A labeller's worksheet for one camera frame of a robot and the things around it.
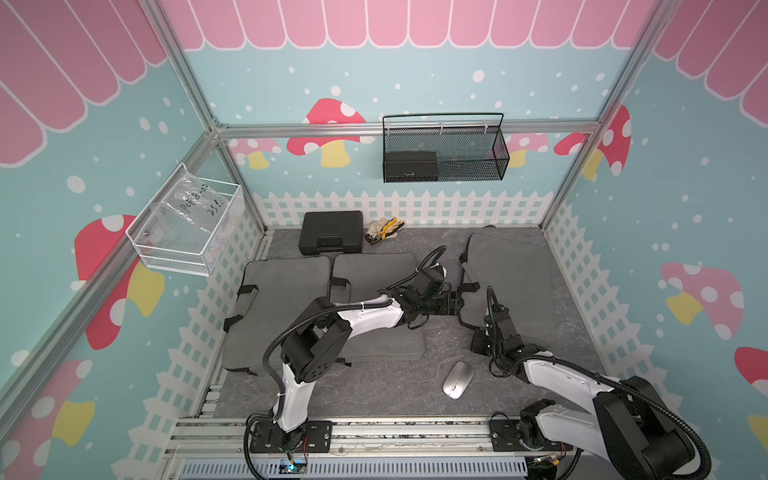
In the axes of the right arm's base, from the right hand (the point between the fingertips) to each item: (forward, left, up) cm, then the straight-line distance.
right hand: (473, 336), depth 91 cm
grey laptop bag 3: (+24, -21, 0) cm, 32 cm away
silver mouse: (-13, +7, +1) cm, 15 cm away
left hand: (+6, +6, +8) cm, 12 cm away
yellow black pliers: (+46, +29, +2) cm, 54 cm away
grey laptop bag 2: (+21, +36, +3) cm, 42 cm away
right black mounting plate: (-27, -3, 0) cm, 27 cm away
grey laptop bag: (+14, +60, +5) cm, 62 cm away
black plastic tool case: (+43, +46, +3) cm, 63 cm away
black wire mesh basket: (+47, +8, +36) cm, 60 cm away
